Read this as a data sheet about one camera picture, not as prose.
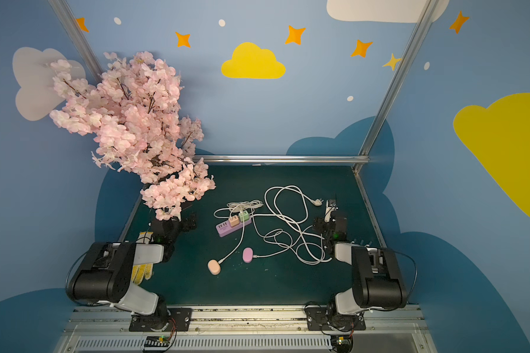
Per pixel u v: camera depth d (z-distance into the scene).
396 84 0.88
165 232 0.72
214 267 0.85
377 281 0.46
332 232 0.74
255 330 0.73
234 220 0.93
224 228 0.95
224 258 0.88
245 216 0.93
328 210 0.83
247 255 0.88
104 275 0.46
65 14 0.69
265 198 1.08
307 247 0.92
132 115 0.65
